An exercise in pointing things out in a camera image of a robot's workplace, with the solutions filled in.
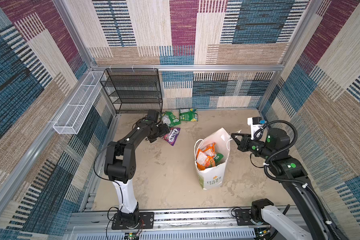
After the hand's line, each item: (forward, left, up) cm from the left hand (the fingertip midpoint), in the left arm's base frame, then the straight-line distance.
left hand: (164, 131), depth 96 cm
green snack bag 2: (+15, -5, -7) cm, 18 cm away
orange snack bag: (-22, -23, +7) cm, 32 cm away
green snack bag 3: (+20, -17, -6) cm, 27 cm away
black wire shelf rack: (+31, +23, +8) cm, 40 cm away
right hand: (-19, -33, +20) cm, 43 cm away
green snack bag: (-21, -30, +3) cm, 37 cm away
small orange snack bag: (-17, -25, +5) cm, 31 cm away
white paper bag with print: (-32, -25, +6) cm, 41 cm away
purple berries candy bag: (0, -4, -7) cm, 8 cm away
